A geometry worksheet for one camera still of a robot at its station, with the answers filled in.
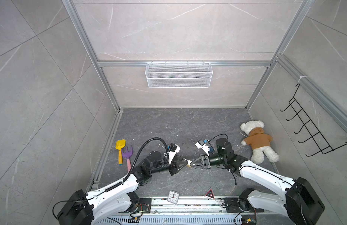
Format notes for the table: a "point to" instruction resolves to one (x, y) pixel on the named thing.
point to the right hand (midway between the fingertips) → (192, 164)
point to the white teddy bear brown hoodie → (259, 141)
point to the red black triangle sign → (210, 194)
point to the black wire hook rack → (323, 146)
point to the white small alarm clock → (173, 197)
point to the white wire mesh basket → (179, 75)
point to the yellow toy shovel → (119, 144)
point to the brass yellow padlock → (188, 164)
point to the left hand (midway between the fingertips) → (185, 158)
